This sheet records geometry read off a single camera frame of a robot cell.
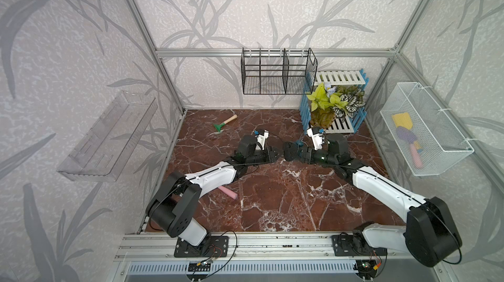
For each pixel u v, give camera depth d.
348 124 1.12
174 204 0.44
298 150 0.75
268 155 0.75
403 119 0.85
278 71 1.05
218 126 1.12
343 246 0.72
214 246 0.73
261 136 0.79
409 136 0.84
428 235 0.41
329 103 0.91
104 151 0.68
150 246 0.75
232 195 0.86
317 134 0.74
